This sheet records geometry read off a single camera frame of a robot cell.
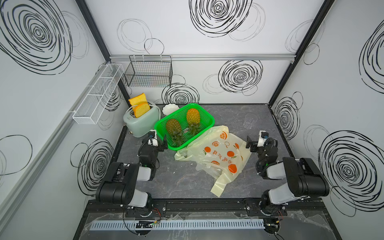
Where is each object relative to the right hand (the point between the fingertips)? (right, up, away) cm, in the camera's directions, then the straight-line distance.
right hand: (257, 136), depth 90 cm
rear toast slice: (-76, +22, +5) cm, 79 cm away
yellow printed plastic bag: (-23, -10, +5) cm, 26 cm away
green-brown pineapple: (-50, -1, +1) cm, 50 cm away
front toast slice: (-71, +17, 0) cm, 73 cm away
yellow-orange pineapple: (-39, +11, +12) cm, 42 cm away
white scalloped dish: (-58, +19, +27) cm, 67 cm away
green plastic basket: (-47, +4, +15) cm, 50 cm away
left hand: (-61, +1, -1) cm, 61 cm away
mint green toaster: (-71, +6, +4) cm, 72 cm away
